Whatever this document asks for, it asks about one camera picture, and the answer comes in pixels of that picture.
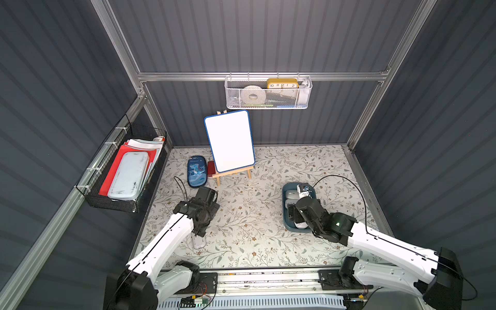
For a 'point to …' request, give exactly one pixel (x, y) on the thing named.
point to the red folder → (105, 188)
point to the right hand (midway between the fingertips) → (300, 202)
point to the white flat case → (128, 179)
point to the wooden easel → (218, 174)
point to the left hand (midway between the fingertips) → (211, 214)
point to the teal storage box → (289, 225)
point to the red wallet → (210, 168)
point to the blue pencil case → (197, 171)
